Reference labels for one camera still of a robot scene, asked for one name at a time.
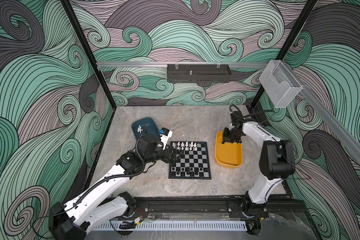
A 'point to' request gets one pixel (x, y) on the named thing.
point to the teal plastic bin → (143, 126)
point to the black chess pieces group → (187, 171)
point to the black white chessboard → (194, 162)
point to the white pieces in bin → (139, 129)
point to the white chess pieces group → (185, 146)
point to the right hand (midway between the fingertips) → (224, 138)
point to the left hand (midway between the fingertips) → (177, 149)
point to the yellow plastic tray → (227, 155)
